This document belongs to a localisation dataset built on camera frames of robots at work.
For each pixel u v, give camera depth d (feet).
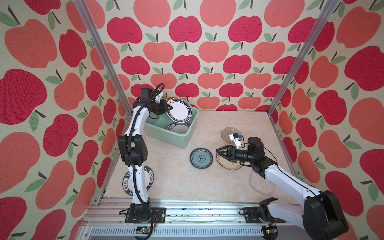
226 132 3.54
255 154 2.10
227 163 3.00
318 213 1.34
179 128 3.56
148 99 2.51
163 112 2.82
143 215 2.20
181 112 3.13
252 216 2.41
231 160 2.42
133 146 1.86
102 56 2.84
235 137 2.50
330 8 2.27
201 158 3.13
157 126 2.85
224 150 2.39
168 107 3.04
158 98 2.85
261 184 2.76
